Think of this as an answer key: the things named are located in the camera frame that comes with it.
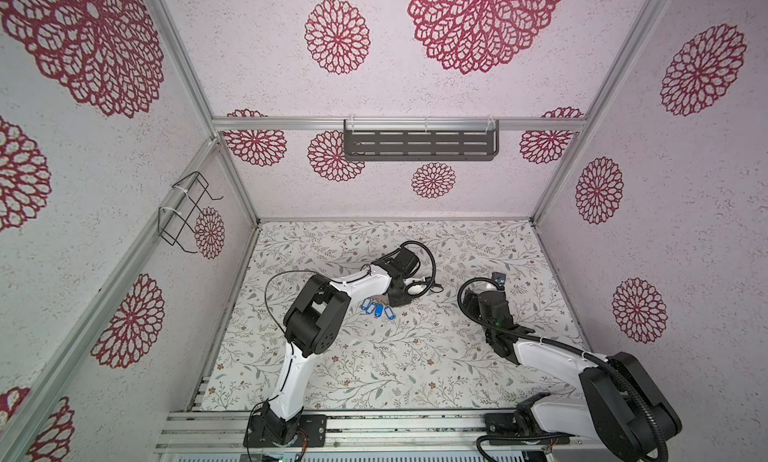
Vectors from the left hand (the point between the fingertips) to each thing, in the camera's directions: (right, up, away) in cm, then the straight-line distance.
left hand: (399, 295), depth 99 cm
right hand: (+23, +3, -9) cm, 25 cm away
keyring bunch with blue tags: (-7, -3, -2) cm, 8 cm away
